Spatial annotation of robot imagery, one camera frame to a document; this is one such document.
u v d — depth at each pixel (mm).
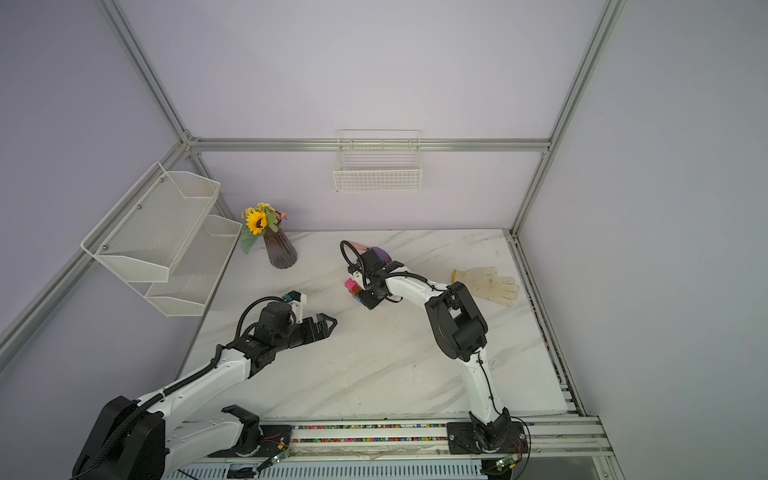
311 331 748
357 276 904
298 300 794
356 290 1001
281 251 1031
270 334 651
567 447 735
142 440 396
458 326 550
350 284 981
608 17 688
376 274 742
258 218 906
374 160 938
